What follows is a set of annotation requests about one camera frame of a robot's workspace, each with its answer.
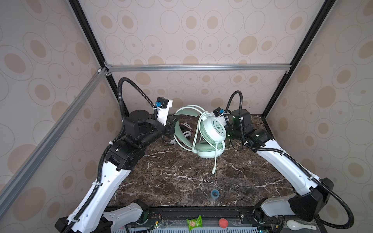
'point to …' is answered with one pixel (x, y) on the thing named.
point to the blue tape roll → (215, 193)
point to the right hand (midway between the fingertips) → (207, 128)
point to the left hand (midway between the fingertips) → (182, 115)
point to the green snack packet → (194, 222)
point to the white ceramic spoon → (294, 225)
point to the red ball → (223, 223)
